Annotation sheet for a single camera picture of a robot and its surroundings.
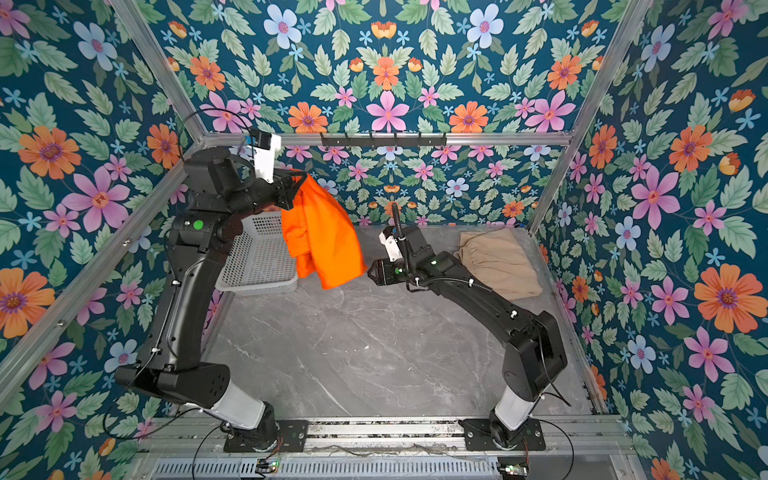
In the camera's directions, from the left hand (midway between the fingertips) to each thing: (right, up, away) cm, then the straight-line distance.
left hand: (305, 161), depth 61 cm
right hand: (+13, -23, +20) cm, 33 cm away
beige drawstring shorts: (+55, -21, +46) cm, 74 cm away
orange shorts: (+1, -15, +9) cm, 17 cm away
